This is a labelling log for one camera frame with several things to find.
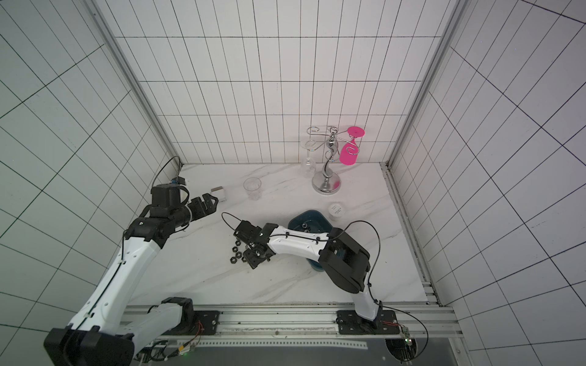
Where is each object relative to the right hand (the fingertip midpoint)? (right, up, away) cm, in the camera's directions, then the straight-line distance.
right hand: (250, 260), depth 84 cm
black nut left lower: (-7, +2, +6) cm, 10 cm away
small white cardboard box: (-20, +25, +23) cm, 39 cm away
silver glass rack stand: (+33, +30, +27) cm, 52 cm away
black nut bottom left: (-7, -1, +3) cm, 8 cm away
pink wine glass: (+39, +42, +4) cm, 57 cm away
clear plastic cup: (-3, +27, +23) cm, 36 cm away
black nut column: (-5, +1, +3) cm, 6 cm away
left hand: (-14, +21, -6) cm, 26 cm away
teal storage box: (+25, +13, +11) cm, 30 cm away
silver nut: (+21, +11, +11) cm, 26 cm away
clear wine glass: (+23, +36, +13) cm, 45 cm away
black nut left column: (-6, +4, +7) cm, 11 cm away
